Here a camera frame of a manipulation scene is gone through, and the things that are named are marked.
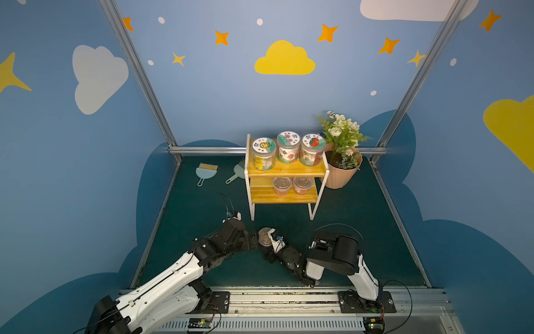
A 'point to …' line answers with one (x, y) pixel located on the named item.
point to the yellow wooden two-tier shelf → (260, 188)
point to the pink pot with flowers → (343, 155)
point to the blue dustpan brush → (206, 171)
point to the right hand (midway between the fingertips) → (267, 236)
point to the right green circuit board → (373, 325)
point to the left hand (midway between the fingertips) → (250, 234)
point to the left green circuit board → (199, 323)
